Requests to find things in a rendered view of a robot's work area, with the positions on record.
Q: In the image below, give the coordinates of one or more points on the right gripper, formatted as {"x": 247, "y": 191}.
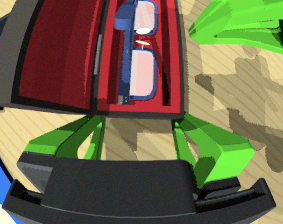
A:
{"x": 212, "y": 26}

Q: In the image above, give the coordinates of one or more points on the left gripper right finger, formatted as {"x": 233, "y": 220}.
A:
{"x": 223, "y": 154}

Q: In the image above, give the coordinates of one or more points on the blue glasses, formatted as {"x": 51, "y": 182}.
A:
{"x": 138, "y": 66}

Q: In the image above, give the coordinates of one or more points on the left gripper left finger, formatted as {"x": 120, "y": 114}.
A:
{"x": 65, "y": 140}

